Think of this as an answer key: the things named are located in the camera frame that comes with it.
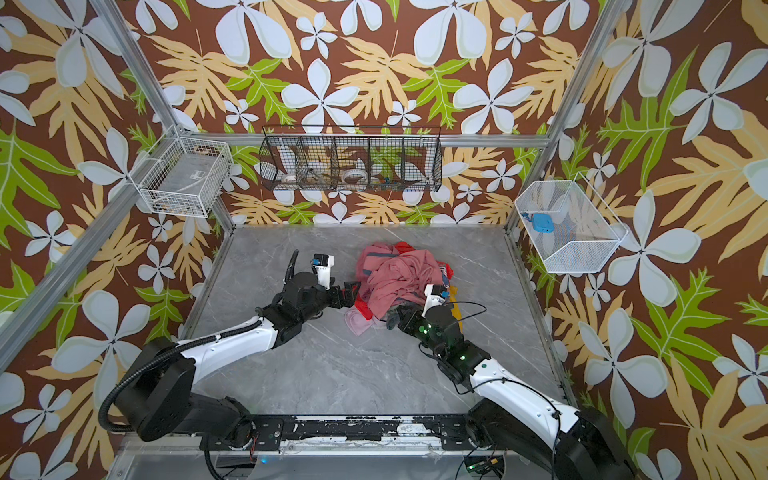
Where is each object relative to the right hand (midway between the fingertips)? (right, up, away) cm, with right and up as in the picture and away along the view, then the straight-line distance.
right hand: (392, 308), depth 79 cm
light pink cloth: (-10, -8, +15) cm, 20 cm away
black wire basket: (-13, +47, +19) cm, 52 cm away
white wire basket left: (-61, +38, +7) cm, 73 cm away
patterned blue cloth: (+16, +7, +10) cm, 20 cm away
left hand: (-13, +8, +6) cm, 17 cm away
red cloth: (+3, +17, +25) cm, 30 cm away
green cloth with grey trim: (0, -3, +3) cm, 5 cm away
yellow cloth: (+13, +2, -15) cm, 20 cm away
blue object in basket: (+44, +24, +7) cm, 51 cm away
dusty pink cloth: (-1, +8, +7) cm, 11 cm away
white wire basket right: (+50, +23, +5) cm, 56 cm away
